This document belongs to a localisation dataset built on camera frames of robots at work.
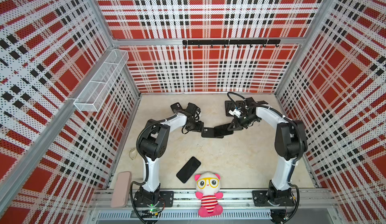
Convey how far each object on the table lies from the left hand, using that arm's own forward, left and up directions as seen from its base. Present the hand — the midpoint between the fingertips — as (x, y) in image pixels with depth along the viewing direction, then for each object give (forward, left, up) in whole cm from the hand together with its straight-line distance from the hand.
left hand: (200, 131), depth 97 cm
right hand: (-4, -18, +9) cm, 21 cm away
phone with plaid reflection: (-3, -14, +6) cm, 16 cm away
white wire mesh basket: (+16, +67, +19) cm, 71 cm away
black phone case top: (+24, +18, -2) cm, 30 cm away
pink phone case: (-34, +40, 0) cm, 52 cm away
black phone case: (0, -6, -1) cm, 7 cm away
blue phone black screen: (-23, +7, -3) cm, 24 cm away
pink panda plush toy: (-34, -4, +5) cm, 34 cm away
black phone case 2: (+23, -22, -1) cm, 32 cm away
